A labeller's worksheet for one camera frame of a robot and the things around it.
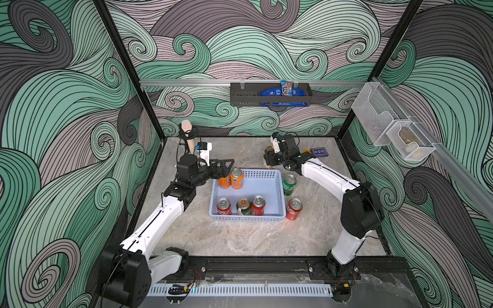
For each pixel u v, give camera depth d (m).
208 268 0.74
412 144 0.63
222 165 0.67
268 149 0.88
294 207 0.80
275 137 0.82
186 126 0.88
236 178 0.90
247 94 0.95
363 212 0.47
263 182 0.97
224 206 0.79
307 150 1.14
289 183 0.88
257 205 0.80
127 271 0.39
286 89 0.90
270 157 0.81
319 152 1.10
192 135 0.91
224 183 0.93
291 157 0.68
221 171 0.68
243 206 0.80
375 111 0.78
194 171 0.61
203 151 0.68
